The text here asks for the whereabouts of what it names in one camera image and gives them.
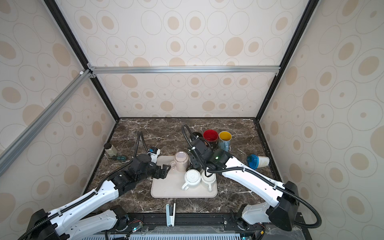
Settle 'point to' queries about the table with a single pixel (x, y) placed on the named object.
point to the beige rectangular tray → (171, 186)
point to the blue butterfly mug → (224, 141)
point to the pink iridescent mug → (181, 162)
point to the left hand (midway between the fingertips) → (167, 163)
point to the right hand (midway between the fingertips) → (197, 154)
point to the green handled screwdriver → (119, 157)
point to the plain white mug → (207, 182)
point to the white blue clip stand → (170, 219)
